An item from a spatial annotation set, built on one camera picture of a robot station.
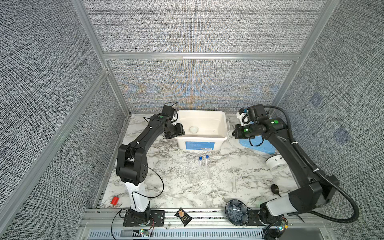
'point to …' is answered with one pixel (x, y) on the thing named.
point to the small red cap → (115, 200)
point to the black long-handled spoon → (275, 189)
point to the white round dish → (193, 129)
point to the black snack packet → (184, 217)
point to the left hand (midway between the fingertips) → (181, 133)
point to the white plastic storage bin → (205, 130)
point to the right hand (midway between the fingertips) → (233, 132)
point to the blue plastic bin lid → (258, 144)
